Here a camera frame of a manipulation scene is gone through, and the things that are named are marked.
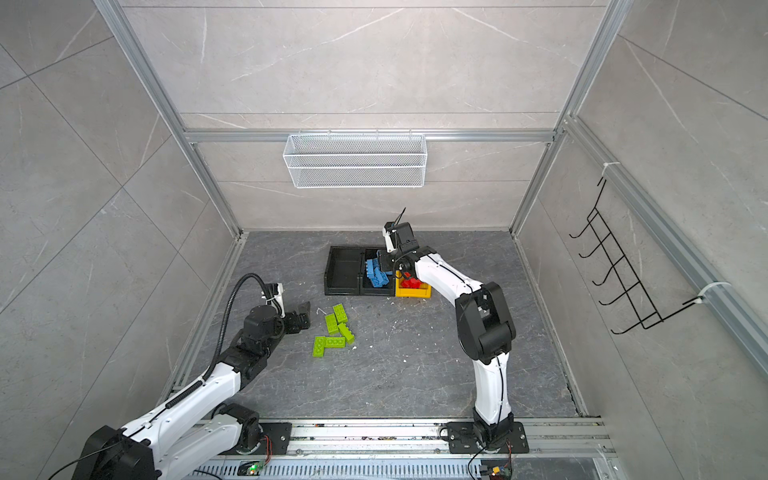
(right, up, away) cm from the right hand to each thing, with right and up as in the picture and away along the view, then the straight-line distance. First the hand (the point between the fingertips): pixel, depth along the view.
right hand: (382, 255), depth 96 cm
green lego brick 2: (-16, -22, -4) cm, 27 cm away
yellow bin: (+14, -12, +2) cm, 18 cm away
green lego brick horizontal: (-14, -27, -6) cm, 31 cm away
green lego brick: (-14, -19, -2) cm, 23 cm away
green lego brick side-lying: (-11, -24, -7) cm, 27 cm away
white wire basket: (-9, +33, +4) cm, 34 cm away
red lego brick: (+9, -9, +3) cm, 13 cm away
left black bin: (-14, -6, +8) cm, 17 cm away
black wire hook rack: (+57, -8, -32) cm, 65 cm away
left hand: (-25, -12, -12) cm, 31 cm away
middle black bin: (+1, -2, -11) cm, 11 cm away
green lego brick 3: (-19, -27, -8) cm, 34 cm away
